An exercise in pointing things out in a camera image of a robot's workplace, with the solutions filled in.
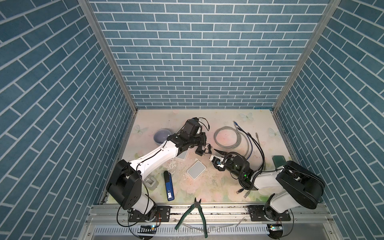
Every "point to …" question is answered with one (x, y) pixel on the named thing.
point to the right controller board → (275, 230)
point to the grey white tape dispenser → (151, 182)
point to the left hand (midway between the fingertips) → (207, 138)
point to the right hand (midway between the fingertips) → (213, 150)
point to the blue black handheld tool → (169, 188)
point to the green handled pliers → (196, 204)
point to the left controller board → (147, 231)
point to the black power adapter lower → (199, 151)
